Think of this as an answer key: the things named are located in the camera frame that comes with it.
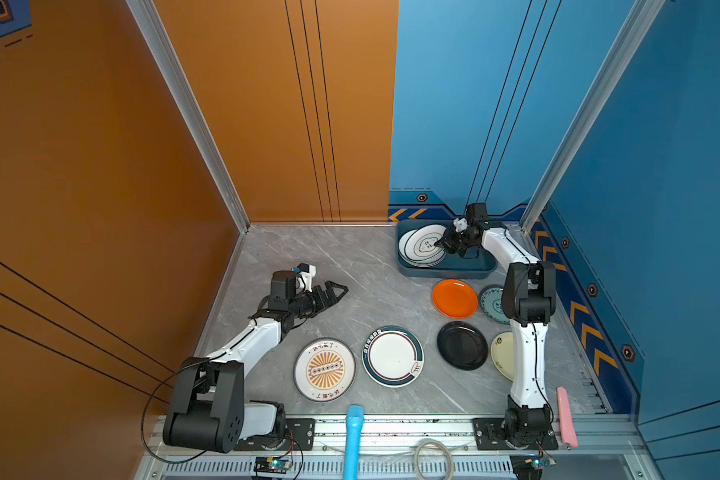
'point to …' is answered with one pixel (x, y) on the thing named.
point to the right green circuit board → (528, 466)
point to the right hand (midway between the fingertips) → (434, 243)
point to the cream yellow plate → (502, 355)
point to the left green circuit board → (277, 465)
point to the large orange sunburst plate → (324, 369)
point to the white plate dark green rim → (393, 356)
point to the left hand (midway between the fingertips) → (340, 292)
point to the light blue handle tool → (353, 427)
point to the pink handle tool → (566, 421)
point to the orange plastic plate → (454, 298)
